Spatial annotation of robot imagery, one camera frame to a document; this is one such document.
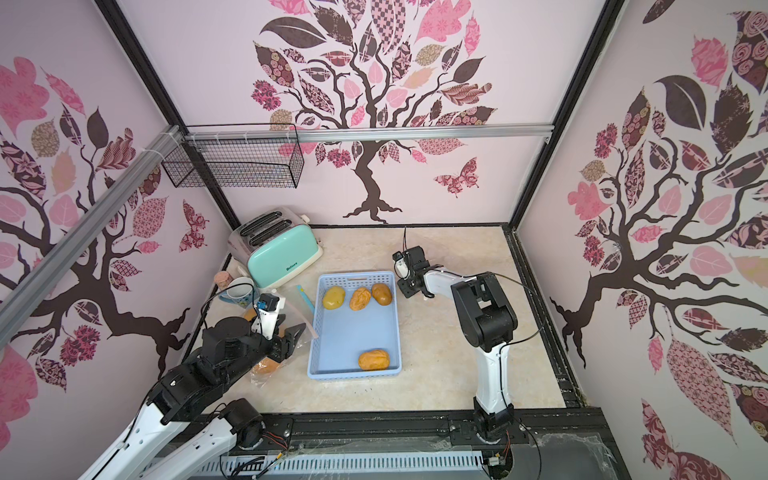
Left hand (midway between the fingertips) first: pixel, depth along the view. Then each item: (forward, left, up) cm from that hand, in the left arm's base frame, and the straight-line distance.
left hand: (293, 327), depth 71 cm
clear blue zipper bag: (+10, +3, -9) cm, 14 cm away
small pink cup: (+21, +29, -9) cm, 37 cm away
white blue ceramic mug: (+17, +23, -11) cm, 31 cm away
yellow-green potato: (+18, -5, -16) cm, 24 cm away
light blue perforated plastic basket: (+8, -13, -18) cm, 23 cm away
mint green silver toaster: (+28, +13, -2) cm, 31 cm away
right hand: (+28, -31, -19) cm, 46 cm away
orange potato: (+17, -14, -16) cm, 27 cm away
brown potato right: (+19, -21, -15) cm, 32 cm away
